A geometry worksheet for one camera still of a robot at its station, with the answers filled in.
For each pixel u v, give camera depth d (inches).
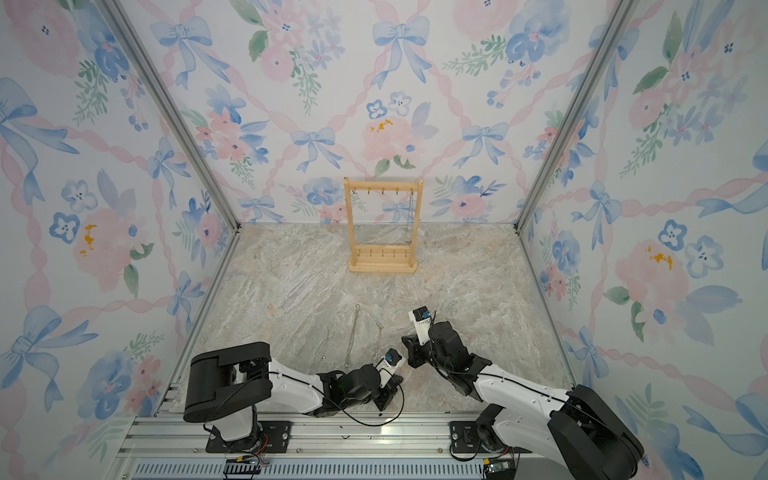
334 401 24.1
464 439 28.8
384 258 40.7
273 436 29.0
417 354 29.3
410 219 47.9
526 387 20.0
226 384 18.5
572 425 16.5
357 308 38.4
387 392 28.3
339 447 29.0
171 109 33.8
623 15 27.1
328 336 36.1
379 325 36.6
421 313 29.4
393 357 28.5
